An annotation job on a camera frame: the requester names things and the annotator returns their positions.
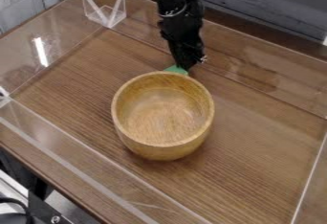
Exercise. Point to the green block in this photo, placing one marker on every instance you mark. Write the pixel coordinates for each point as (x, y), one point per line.
(176, 69)

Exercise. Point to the clear acrylic tray walls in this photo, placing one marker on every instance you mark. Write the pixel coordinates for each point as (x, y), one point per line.
(259, 170)

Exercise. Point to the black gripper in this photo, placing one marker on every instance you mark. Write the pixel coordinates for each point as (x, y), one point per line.
(180, 29)

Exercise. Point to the brown wooden bowl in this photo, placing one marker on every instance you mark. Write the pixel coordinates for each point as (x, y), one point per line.
(163, 112)

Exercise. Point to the black metal bracket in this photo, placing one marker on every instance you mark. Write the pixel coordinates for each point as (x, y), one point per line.
(43, 213)

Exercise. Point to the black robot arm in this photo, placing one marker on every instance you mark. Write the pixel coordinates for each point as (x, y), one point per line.
(168, 7)

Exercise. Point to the clear acrylic corner bracket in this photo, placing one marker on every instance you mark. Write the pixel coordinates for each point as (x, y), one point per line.
(107, 16)

